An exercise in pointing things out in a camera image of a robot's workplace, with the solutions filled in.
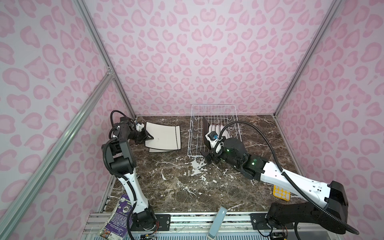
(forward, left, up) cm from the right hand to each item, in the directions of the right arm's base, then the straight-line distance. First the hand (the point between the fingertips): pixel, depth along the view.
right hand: (207, 144), depth 72 cm
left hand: (+17, +35, -17) cm, 43 cm away
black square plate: (+17, 0, -7) cm, 19 cm away
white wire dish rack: (+41, -11, -25) cm, 49 cm away
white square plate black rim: (+9, +31, -21) cm, 39 cm away
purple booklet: (-32, +43, -22) cm, 58 cm away
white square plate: (+22, +29, -25) cm, 44 cm away
